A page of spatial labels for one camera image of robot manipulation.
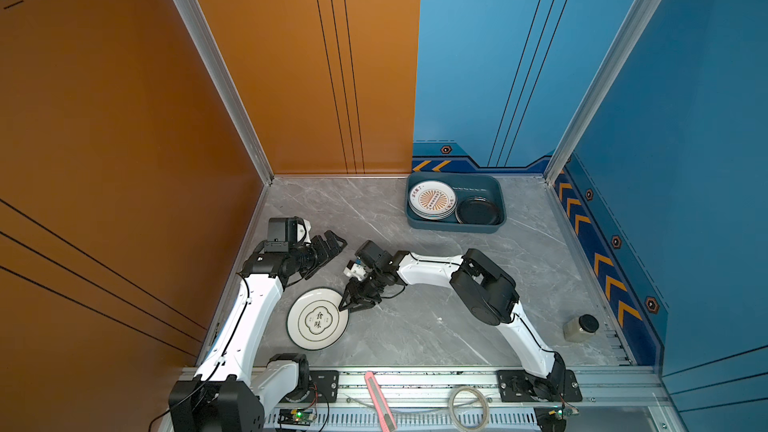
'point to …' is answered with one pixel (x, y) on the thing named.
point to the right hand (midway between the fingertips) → (342, 311)
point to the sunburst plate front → (432, 200)
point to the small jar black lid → (581, 329)
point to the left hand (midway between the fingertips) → (337, 247)
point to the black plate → (477, 211)
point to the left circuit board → (297, 416)
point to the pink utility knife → (383, 410)
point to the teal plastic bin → (465, 185)
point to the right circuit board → (554, 418)
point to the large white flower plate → (314, 321)
